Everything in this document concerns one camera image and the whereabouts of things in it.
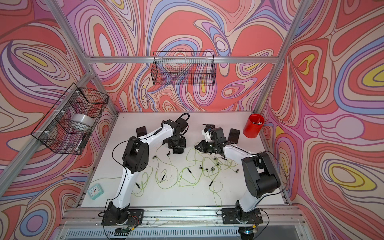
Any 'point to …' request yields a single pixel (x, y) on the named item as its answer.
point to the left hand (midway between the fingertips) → (182, 148)
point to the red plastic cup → (253, 125)
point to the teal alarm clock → (95, 191)
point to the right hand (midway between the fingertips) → (197, 150)
